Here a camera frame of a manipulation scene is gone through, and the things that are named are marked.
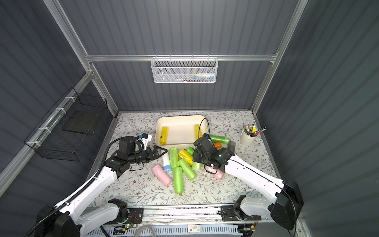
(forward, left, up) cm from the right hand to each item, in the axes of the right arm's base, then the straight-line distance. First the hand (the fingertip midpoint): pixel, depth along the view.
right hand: (196, 154), depth 78 cm
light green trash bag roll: (+6, +14, -13) cm, 20 cm away
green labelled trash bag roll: (+10, +4, -13) cm, 16 cm away
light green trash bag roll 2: (-10, +10, -13) cm, 19 cm away
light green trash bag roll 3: (-2, +6, -13) cm, 14 cm away
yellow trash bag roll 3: (+7, +8, -12) cm, 16 cm away
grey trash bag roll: (+15, -24, -15) cm, 32 cm away
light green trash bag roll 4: (-7, 0, +1) cm, 7 cm away
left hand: (-1, +17, +2) cm, 17 cm away
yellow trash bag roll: (+22, +23, -13) cm, 34 cm away
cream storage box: (+28, +12, -17) cm, 35 cm away
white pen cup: (+17, -33, -4) cm, 37 cm away
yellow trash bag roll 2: (+23, -1, -11) cm, 25 cm away
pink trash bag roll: (-6, +20, -13) cm, 25 cm away
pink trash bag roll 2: (-5, -13, -14) cm, 20 cm away
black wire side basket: (+6, +65, +13) cm, 67 cm away
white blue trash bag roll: (-1, +17, -12) cm, 21 cm away
